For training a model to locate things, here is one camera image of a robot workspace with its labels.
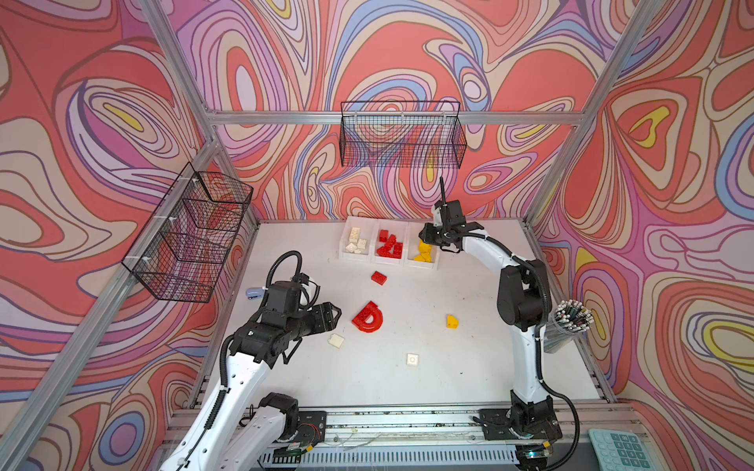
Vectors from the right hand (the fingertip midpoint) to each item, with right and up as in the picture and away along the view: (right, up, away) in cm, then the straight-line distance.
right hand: (424, 240), depth 102 cm
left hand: (-28, -20, -27) cm, 44 cm away
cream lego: (-23, -1, +7) cm, 24 cm away
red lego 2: (-14, -4, +6) cm, 16 cm away
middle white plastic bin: (-8, +5, +12) cm, 15 cm away
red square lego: (-14, +2, +9) cm, 17 cm away
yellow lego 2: (+1, -6, +3) cm, 7 cm away
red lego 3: (-11, 0, +9) cm, 14 cm away
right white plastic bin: (-2, -5, +6) cm, 8 cm away
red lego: (-16, -13, -1) cm, 21 cm away
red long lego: (-9, -4, +5) cm, 11 cm away
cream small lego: (-27, -3, +9) cm, 28 cm away
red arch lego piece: (-22, -26, -12) cm, 36 cm away
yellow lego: (+1, -3, +3) cm, 4 cm away
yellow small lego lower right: (+7, -26, -12) cm, 29 cm away
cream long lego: (-26, +3, +12) cm, 29 cm away
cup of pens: (+32, -21, -29) cm, 48 cm away
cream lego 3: (-6, -35, -18) cm, 40 cm away
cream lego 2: (-29, -31, -15) cm, 45 cm away
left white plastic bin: (-22, -6, +3) cm, 23 cm away
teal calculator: (+42, -51, -33) cm, 74 cm away
